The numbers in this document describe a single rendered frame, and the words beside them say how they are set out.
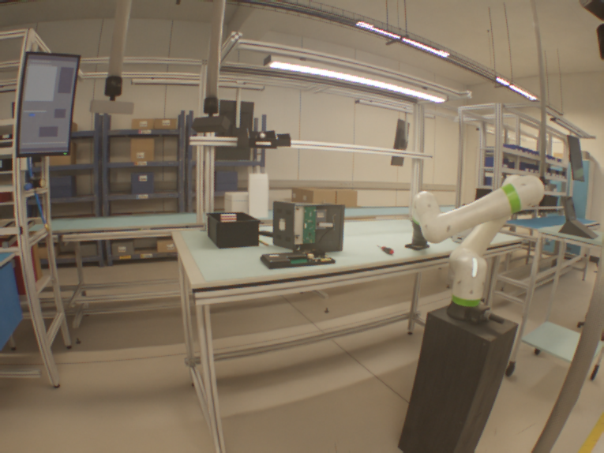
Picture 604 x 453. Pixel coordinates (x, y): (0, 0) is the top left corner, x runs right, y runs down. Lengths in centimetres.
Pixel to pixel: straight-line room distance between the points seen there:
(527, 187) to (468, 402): 86
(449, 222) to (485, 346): 48
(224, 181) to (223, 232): 352
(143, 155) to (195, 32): 221
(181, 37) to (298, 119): 246
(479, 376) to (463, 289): 34
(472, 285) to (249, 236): 97
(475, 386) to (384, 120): 611
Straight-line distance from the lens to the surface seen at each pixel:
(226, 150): 316
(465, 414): 146
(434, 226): 128
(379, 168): 682
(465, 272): 134
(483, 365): 132
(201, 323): 123
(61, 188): 503
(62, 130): 182
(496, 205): 133
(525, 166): 450
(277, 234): 152
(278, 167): 571
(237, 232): 149
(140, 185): 482
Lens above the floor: 135
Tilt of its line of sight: 10 degrees down
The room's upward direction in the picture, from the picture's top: 2 degrees clockwise
